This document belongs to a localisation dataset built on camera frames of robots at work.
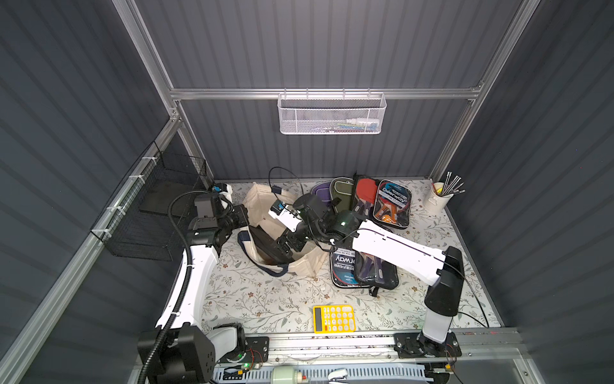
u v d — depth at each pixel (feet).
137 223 2.32
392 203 3.53
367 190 3.69
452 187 3.35
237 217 2.28
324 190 3.71
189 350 1.23
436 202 3.35
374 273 2.84
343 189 3.67
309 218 1.81
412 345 2.42
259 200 2.85
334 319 2.58
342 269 2.91
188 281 1.48
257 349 2.42
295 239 2.08
